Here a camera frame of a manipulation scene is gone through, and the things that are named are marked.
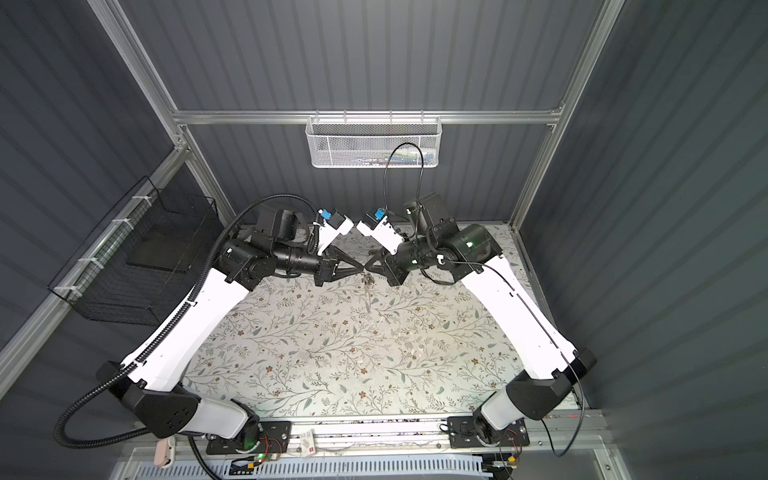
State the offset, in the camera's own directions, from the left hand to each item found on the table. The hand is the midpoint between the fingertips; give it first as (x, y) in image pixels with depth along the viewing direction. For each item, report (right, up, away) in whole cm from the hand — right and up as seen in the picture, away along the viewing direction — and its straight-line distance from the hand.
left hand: (363, 268), depth 64 cm
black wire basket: (-55, +1, +10) cm, 56 cm away
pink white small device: (-47, -44, +5) cm, 64 cm away
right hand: (+2, 0, 0) cm, 2 cm away
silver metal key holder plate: (+1, -3, +2) cm, 4 cm away
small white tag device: (-14, -43, +8) cm, 46 cm away
